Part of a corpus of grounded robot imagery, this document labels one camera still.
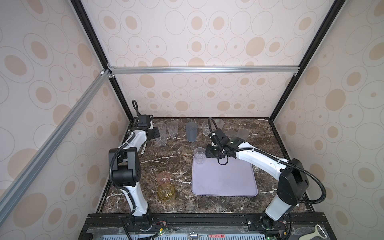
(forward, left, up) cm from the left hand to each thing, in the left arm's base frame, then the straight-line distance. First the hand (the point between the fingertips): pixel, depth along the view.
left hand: (159, 129), depth 97 cm
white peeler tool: (-55, -83, -11) cm, 100 cm away
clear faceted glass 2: (-1, 0, -12) cm, 12 cm away
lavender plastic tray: (-28, -48, -11) cm, 57 cm away
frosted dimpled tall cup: (+6, -59, -13) cm, 61 cm away
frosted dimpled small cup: (+14, -41, -10) cm, 45 cm away
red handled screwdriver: (-56, -33, -9) cm, 66 cm away
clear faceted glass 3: (+9, +1, -9) cm, 13 cm away
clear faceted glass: (-13, -26, -11) cm, 31 cm away
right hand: (-18, -30, 0) cm, 35 cm away
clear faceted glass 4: (+10, -6, -10) cm, 15 cm away
